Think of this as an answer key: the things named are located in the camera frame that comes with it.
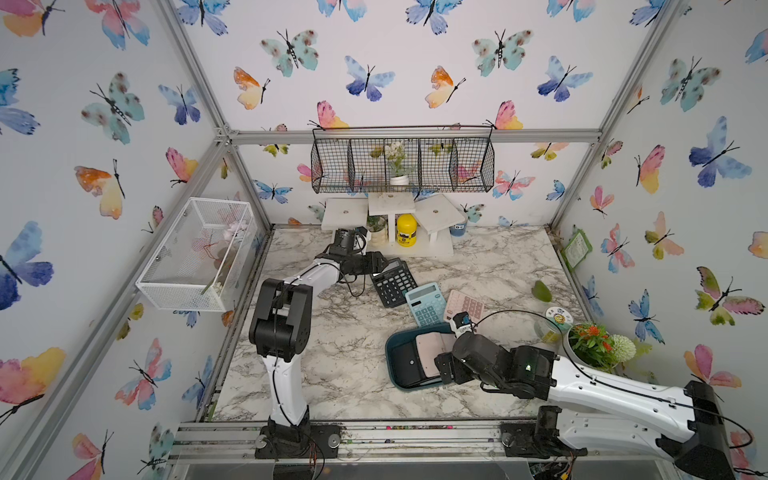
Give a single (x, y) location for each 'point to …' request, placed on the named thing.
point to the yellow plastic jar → (406, 230)
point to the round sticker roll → (560, 316)
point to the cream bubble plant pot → (376, 226)
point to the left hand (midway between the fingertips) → (384, 258)
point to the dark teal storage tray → (408, 335)
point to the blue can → (458, 230)
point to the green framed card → (576, 249)
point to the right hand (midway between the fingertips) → (450, 355)
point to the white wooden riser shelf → (437, 215)
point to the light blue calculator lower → (428, 304)
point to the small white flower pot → (399, 164)
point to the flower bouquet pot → (594, 346)
